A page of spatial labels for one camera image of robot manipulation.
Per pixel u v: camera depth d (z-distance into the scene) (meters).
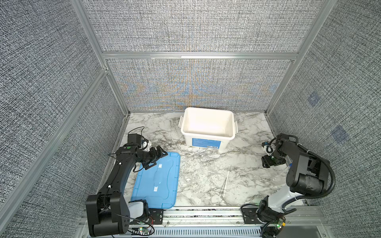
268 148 0.85
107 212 0.42
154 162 0.72
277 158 0.76
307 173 0.47
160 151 0.74
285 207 0.57
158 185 0.84
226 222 0.73
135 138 0.67
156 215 0.73
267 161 0.82
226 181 0.85
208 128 1.10
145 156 0.69
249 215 0.73
